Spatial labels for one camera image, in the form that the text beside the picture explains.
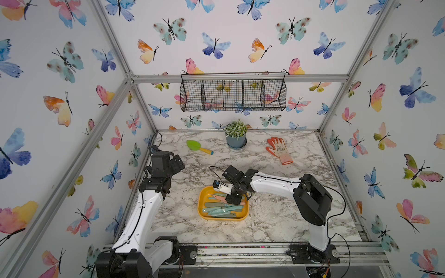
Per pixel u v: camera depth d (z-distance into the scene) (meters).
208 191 0.89
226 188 0.78
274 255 0.75
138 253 0.40
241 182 0.67
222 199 0.86
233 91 0.99
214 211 0.84
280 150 1.09
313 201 0.49
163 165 0.59
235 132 1.00
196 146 1.14
